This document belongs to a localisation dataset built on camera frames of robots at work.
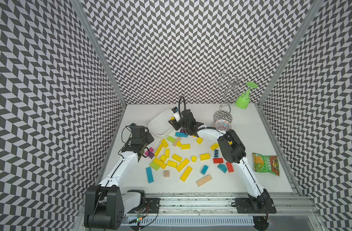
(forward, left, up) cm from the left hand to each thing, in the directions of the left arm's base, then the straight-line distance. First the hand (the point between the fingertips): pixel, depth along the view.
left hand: (148, 136), depth 87 cm
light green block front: (-14, -4, -11) cm, 18 cm away
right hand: (+16, -13, -4) cm, 21 cm away
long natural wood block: (-22, -33, -12) cm, 42 cm away
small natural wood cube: (-19, -11, -12) cm, 25 cm away
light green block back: (+5, -13, -12) cm, 18 cm away
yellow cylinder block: (-10, -28, -10) cm, 31 cm away
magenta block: (-3, 0, -11) cm, 12 cm away
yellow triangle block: (+14, -14, 0) cm, 20 cm away
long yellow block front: (-18, -23, -12) cm, 32 cm away
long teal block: (-20, -2, -11) cm, 22 cm away
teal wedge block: (-15, -45, -12) cm, 49 cm away
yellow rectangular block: (-9, -35, -11) cm, 38 cm away
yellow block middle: (-1, -23, -12) cm, 26 cm away
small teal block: (-17, -34, -11) cm, 39 cm away
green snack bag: (-14, -69, -9) cm, 71 cm away
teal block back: (+10, -20, -14) cm, 26 cm away
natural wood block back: (+3, -17, -10) cm, 20 cm away
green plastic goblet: (+21, -61, +9) cm, 65 cm away
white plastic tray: (+12, -5, -6) cm, 14 cm away
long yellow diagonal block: (-4, -6, -9) cm, 11 cm away
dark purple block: (-8, -1, -9) cm, 12 cm away
